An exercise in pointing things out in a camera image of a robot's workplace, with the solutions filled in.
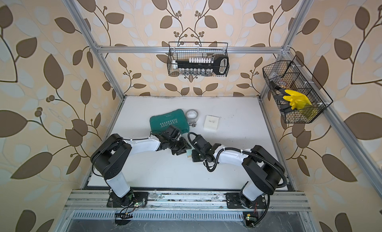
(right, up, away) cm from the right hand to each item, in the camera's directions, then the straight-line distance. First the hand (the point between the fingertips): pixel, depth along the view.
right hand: (194, 156), depth 89 cm
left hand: (-3, +6, 0) cm, 6 cm away
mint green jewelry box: (-3, +2, -2) cm, 4 cm away
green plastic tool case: (-23, +20, +10) cm, 32 cm away
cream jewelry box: (+12, +19, +13) cm, 26 cm away
